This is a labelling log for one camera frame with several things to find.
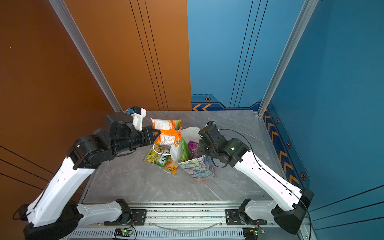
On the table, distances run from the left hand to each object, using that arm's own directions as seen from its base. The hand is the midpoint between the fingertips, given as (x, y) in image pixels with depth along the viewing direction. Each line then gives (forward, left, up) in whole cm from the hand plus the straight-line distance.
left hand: (162, 131), depth 59 cm
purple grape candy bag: (+9, -12, -27) cm, 31 cm away
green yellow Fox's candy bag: (+9, +10, -36) cm, 38 cm away
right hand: (+2, -15, -14) cm, 20 cm away
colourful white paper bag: (-7, -16, -19) cm, 26 cm away
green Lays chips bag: (+3, -8, -22) cm, 24 cm away
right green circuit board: (-30, -41, -40) cm, 65 cm away
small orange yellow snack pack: (+3, +1, -38) cm, 38 cm away
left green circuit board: (-30, +22, -41) cm, 55 cm away
